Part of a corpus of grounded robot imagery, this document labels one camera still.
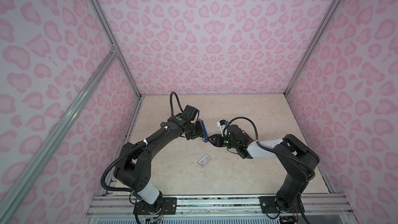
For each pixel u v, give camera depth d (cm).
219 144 80
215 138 83
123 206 74
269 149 51
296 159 48
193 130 73
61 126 57
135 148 46
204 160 88
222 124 84
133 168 44
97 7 75
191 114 70
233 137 72
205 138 89
